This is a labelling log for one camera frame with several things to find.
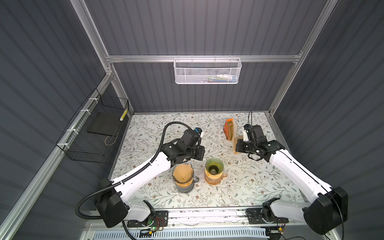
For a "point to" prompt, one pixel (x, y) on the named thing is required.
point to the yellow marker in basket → (123, 115)
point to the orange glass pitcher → (214, 179)
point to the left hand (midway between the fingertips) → (204, 150)
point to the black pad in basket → (107, 123)
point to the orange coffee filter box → (230, 129)
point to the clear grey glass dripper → (175, 180)
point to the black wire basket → (91, 133)
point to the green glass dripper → (214, 166)
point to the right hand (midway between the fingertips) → (238, 145)
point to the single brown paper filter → (182, 172)
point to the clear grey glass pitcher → (185, 189)
